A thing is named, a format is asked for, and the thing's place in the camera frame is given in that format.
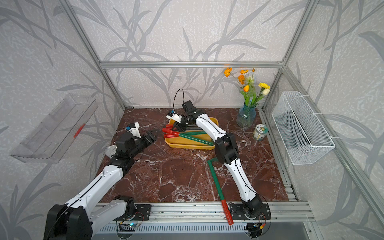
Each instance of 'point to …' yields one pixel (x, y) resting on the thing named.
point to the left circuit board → (130, 227)
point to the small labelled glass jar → (260, 132)
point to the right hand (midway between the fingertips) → (173, 125)
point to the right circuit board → (254, 229)
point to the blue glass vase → (246, 115)
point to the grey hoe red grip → (194, 127)
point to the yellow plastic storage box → (183, 142)
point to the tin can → (110, 150)
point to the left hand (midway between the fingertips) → (156, 132)
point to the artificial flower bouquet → (251, 95)
